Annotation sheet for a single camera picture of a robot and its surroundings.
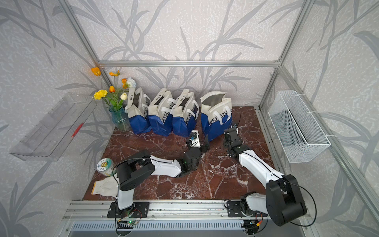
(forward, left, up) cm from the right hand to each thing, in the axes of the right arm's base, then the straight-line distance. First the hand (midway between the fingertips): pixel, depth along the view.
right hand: (230, 137), depth 89 cm
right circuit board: (-43, -6, -16) cm, 46 cm away
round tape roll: (-16, +72, -2) cm, 73 cm away
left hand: (-1, +17, +4) cm, 17 cm away
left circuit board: (-42, +57, -13) cm, 72 cm away
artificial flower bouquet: (+21, +72, +14) cm, 77 cm away
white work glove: (-25, +70, -10) cm, 75 cm away
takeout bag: (+12, +56, +12) cm, 59 cm away
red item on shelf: (-9, +76, +21) cm, 79 cm away
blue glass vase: (+15, +73, 0) cm, 74 cm away
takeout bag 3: (+10, +28, +11) cm, 31 cm away
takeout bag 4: (+9, +9, +10) cm, 16 cm away
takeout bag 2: (+11, +43, +10) cm, 45 cm away
